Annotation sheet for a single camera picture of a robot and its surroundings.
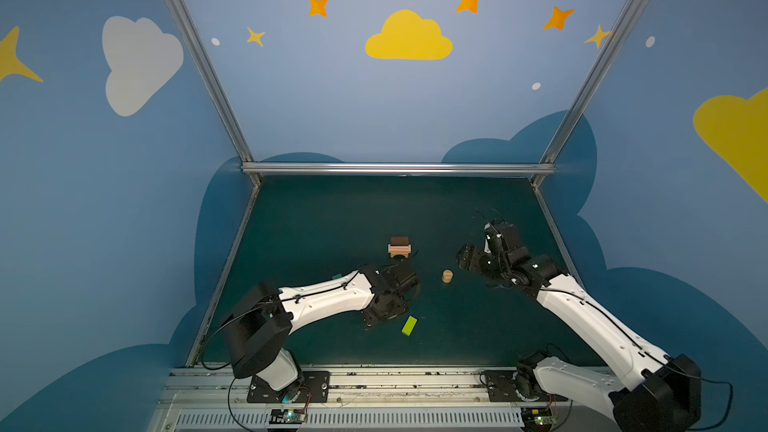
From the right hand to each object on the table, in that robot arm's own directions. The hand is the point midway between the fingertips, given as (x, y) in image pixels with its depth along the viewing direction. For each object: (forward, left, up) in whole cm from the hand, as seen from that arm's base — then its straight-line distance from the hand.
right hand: (472, 254), depth 81 cm
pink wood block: (+9, +20, -13) cm, 25 cm away
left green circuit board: (-38, +46, -15) cm, 61 cm away
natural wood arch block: (+7, +18, -15) cm, 24 cm away
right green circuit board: (-36, -16, -16) cm, 42 cm away
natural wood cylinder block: (0, +5, -14) cm, 15 cm away
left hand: (-15, +19, -10) cm, 27 cm away
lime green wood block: (-15, +17, -15) cm, 27 cm away
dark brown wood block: (+10, +20, -9) cm, 24 cm away
